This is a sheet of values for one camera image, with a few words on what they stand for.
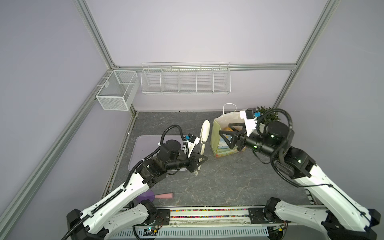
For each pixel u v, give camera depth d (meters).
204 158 0.65
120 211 0.44
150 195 0.79
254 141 0.49
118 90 1.00
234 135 0.49
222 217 0.75
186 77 0.98
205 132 0.63
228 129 0.60
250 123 0.49
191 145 0.60
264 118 0.94
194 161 0.57
